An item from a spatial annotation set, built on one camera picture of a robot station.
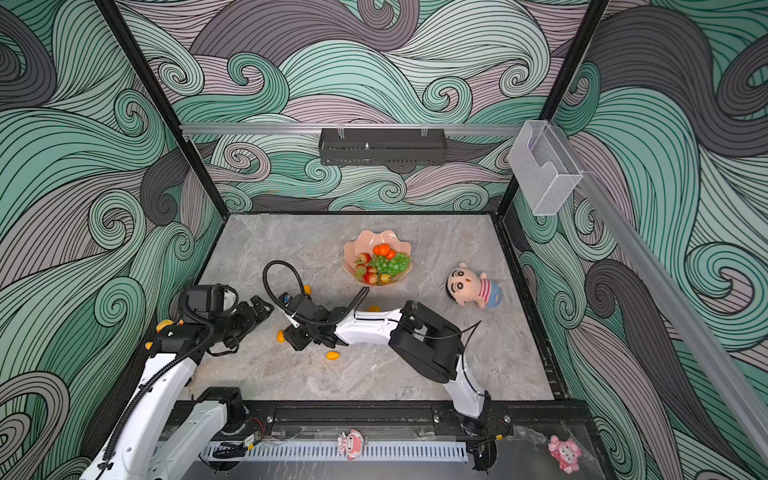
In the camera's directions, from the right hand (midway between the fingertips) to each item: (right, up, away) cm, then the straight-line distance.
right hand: (288, 335), depth 84 cm
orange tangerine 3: (+30, +22, +18) cm, 42 cm away
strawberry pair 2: (+20, +17, +14) cm, 30 cm away
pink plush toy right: (+68, -21, -18) cm, 74 cm away
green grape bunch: (+30, +19, +11) cm, 37 cm away
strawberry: (+28, +15, +11) cm, 34 cm away
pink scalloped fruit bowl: (+21, +26, +23) cm, 41 cm away
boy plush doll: (+53, +13, +6) cm, 55 cm away
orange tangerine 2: (+28, +24, +18) cm, 41 cm away
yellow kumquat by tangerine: (-3, -1, +2) cm, 4 cm away
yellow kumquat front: (+13, -6, -1) cm, 14 cm away
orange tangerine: (+25, +23, +19) cm, 39 cm away
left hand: (-5, +8, -7) cm, 11 cm away
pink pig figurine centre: (+20, -20, -17) cm, 32 cm away
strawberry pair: (+24, +15, +11) cm, 30 cm away
